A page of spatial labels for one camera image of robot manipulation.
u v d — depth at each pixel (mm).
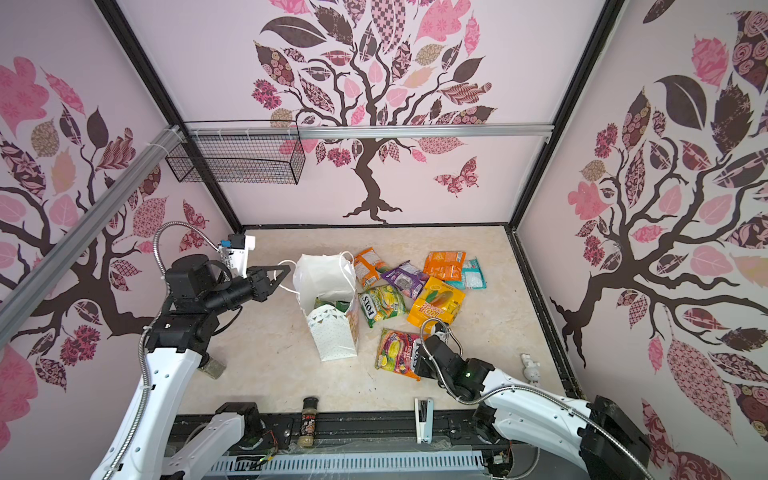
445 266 1029
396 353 846
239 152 948
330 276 856
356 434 751
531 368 818
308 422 724
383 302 945
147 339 472
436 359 619
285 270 669
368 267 1029
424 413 754
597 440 411
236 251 589
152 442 392
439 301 921
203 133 915
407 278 995
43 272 536
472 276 1012
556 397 480
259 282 580
